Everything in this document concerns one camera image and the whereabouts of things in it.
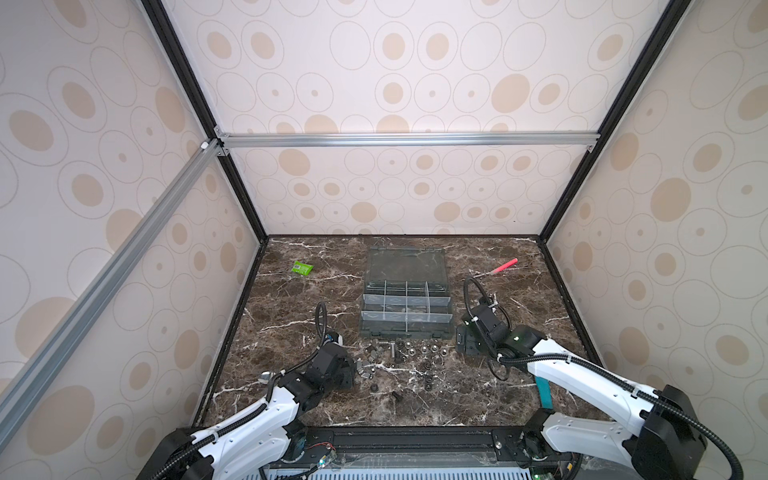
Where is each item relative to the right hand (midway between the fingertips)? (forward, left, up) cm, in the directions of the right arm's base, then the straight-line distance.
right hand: (473, 337), depth 84 cm
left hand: (-6, +32, -6) cm, 33 cm away
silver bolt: (0, +23, -7) cm, 24 cm away
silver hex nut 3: (0, +10, -7) cm, 13 cm away
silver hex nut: (-1, +17, -8) cm, 19 cm away
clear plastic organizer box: (+17, +18, -3) cm, 25 cm away
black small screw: (-14, +21, -8) cm, 27 cm away
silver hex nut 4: (-1, +7, -8) cm, 11 cm away
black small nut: (-11, +28, -7) cm, 31 cm away
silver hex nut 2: (0, +13, -8) cm, 15 cm away
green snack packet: (+31, +56, -6) cm, 64 cm away
